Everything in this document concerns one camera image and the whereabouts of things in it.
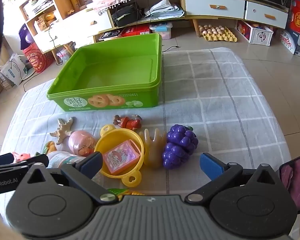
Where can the purple toy grapes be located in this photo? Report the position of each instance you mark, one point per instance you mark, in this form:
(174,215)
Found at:
(178,145)

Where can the brown rubber toy hand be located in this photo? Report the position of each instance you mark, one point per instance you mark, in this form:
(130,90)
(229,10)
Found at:
(153,155)

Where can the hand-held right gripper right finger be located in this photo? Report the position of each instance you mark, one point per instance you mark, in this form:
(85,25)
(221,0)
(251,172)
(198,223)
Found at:
(211,166)

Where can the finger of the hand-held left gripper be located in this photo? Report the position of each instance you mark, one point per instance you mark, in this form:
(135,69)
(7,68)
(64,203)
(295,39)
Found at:
(37,159)
(1,158)

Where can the clear storage box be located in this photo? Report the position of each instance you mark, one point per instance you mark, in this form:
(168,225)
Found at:
(161,30)

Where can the yellow toy corn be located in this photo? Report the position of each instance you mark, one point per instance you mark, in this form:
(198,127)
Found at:
(135,193)

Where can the dark phone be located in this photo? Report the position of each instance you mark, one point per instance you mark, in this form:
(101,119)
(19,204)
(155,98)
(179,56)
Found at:
(296,182)

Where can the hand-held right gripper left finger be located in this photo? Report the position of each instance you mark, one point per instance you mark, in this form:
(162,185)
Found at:
(90,165)

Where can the wooden open shelf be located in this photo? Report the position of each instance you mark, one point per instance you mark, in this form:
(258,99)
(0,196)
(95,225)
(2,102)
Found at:
(40,22)

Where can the red gift box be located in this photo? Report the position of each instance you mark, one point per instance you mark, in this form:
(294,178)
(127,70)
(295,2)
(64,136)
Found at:
(298,17)

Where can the white cabinet drawer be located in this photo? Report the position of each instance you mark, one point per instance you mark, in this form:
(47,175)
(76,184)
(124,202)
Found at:
(90,22)

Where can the yellow egg tray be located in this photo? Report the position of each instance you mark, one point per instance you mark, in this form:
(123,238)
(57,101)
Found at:
(217,33)

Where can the purple bag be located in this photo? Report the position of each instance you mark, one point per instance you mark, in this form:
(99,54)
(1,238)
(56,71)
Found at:
(26,37)

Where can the pale folded bag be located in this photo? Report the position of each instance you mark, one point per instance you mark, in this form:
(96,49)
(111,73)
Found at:
(165,8)

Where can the red flat box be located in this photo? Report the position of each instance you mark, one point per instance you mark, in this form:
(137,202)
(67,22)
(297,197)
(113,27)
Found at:
(135,30)

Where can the small red brown figurine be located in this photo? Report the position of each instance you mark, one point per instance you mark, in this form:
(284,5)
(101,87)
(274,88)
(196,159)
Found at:
(127,123)

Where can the orange toy carrot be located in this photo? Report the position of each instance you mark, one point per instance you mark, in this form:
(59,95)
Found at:
(50,147)

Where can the black bag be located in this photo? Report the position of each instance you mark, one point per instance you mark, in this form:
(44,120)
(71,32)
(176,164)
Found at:
(126,16)

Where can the white printed crate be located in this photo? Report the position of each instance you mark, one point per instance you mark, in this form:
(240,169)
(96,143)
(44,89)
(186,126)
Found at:
(255,33)

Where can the white paper bag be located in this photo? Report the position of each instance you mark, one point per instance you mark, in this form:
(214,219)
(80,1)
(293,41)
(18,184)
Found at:
(13,68)

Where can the pink capsule ball toy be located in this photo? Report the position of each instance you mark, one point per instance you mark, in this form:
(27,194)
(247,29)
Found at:
(80,141)

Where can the green plastic box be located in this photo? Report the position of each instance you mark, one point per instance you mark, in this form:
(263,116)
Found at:
(102,80)

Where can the clear plastic cup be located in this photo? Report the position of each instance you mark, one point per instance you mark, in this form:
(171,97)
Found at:
(62,158)

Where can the yellow toy pot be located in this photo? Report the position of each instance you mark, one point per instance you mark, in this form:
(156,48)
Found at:
(130,136)

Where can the narrow grey drawer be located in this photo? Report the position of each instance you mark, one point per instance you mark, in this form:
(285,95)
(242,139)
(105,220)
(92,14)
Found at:
(267,15)

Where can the wide grey drawer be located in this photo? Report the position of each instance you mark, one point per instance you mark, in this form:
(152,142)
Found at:
(215,6)

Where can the stack of papers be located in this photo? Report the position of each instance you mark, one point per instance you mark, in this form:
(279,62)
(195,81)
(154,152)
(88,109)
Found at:
(42,3)

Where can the red printed bag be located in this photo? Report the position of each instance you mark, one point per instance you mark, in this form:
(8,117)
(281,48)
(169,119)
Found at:
(37,58)

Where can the beige starfish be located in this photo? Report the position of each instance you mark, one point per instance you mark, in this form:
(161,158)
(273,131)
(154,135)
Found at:
(63,130)

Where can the white blue carton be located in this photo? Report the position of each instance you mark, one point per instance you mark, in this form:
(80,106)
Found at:
(292,42)

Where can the pink card box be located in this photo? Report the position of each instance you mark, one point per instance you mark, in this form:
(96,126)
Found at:
(121,157)

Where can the pink rubber toy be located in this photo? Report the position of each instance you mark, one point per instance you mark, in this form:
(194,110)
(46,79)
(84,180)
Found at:
(20,157)

